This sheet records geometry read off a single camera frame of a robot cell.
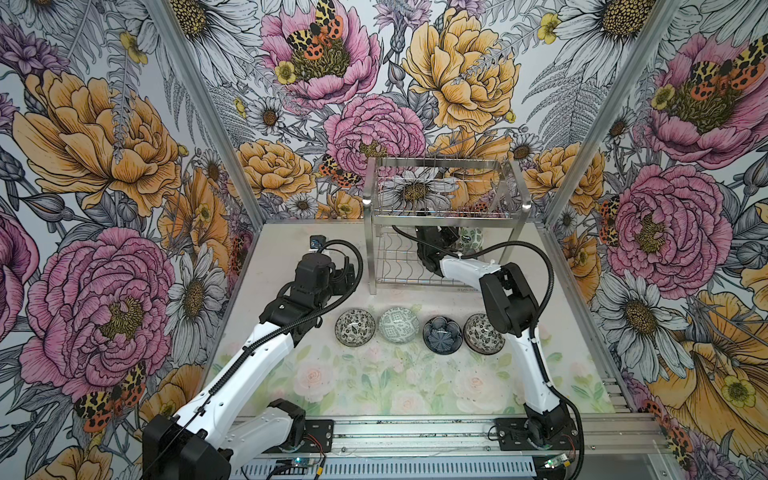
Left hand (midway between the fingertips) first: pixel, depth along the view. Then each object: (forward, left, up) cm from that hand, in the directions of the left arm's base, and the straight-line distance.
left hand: (334, 276), depth 79 cm
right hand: (+24, -38, -8) cm, 46 cm away
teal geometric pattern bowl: (-4, -17, -20) cm, 26 cm away
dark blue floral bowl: (-8, -30, -19) cm, 37 cm away
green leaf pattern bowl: (+26, -44, -16) cm, 54 cm away
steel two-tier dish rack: (+45, -51, -12) cm, 69 cm away
